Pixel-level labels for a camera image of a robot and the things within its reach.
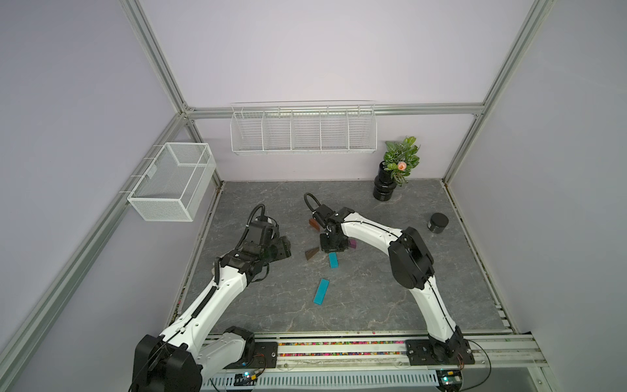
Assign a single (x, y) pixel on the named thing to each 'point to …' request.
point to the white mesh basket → (175, 186)
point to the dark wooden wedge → (311, 252)
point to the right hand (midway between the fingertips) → (328, 247)
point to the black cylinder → (438, 223)
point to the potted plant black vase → (399, 158)
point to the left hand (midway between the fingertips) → (283, 247)
